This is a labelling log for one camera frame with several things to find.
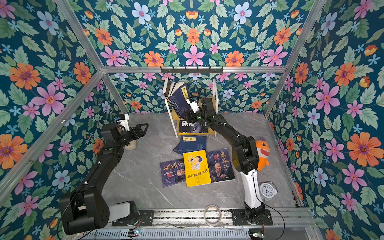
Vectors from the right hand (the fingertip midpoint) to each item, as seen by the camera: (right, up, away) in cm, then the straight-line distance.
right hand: (186, 112), depth 90 cm
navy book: (+1, +10, -1) cm, 10 cm away
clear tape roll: (+14, -57, -18) cm, 61 cm away
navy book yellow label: (-4, +6, -9) cm, 11 cm away
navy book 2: (+3, -20, +11) cm, 24 cm away
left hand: (-22, -6, -11) cm, 25 cm away
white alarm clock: (+45, -43, -11) cm, 64 cm away
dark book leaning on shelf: (-9, +14, -7) cm, 18 cm away
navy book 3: (-7, -24, +7) cm, 26 cm away
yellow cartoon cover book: (+6, -34, -2) cm, 35 cm away
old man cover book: (-8, -37, -2) cm, 38 cm away
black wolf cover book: (0, -9, +14) cm, 17 cm away
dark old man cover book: (+21, -33, +1) cm, 39 cm away
